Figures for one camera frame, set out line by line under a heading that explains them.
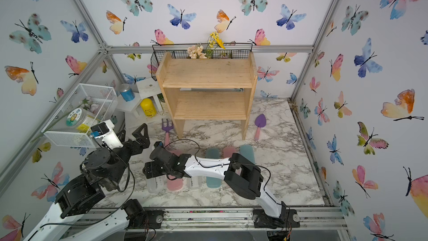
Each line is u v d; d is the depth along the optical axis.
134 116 1.08
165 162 0.61
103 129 0.47
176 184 0.85
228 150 0.95
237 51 0.93
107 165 0.40
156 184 0.74
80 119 0.63
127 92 0.94
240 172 0.54
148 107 1.02
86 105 0.75
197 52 0.81
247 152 0.98
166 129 1.06
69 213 0.40
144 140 0.54
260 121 1.10
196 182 0.83
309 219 0.75
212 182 0.83
